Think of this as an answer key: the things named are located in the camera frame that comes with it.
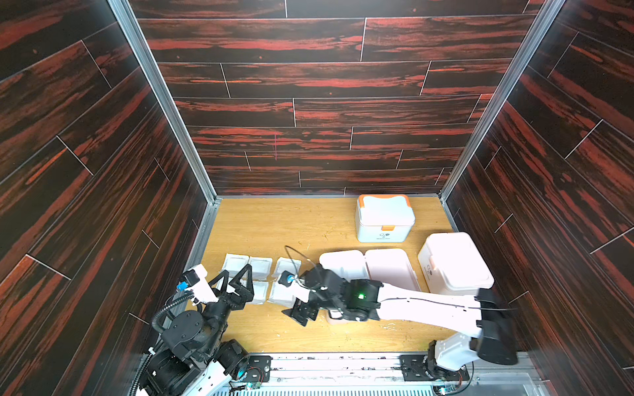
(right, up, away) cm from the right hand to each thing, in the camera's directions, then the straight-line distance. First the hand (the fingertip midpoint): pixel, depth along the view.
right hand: (294, 289), depth 71 cm
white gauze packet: (-27, +3, +27) cm, 38 cm away
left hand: (-12, +8, -9) cm, 17 cm away
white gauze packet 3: (-15, -7, +19) cm, 25 cm away
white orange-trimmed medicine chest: (+33, +21, +23) cm, 45 cm away
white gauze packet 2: (-15, +1, +26) cm, 30 cm away
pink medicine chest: (+34, +4, +15) cm, 37 cm away
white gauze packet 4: (-5, +2, +27) cm, 27 cm away
